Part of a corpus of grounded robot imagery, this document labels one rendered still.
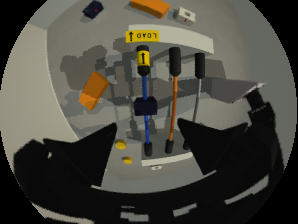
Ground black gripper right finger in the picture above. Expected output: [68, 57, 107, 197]
[177, 117, 247, 176]

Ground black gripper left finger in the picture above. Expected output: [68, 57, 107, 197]
[43, 123, 117, 186]

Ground yellow short cylinder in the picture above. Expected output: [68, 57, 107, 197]
[116, 140, 126, 149]
[124, 156, 132, 164]

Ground orange rectangular block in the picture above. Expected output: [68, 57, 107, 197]
[78, 72, 109, 111]
[130, 0, 170, 20]

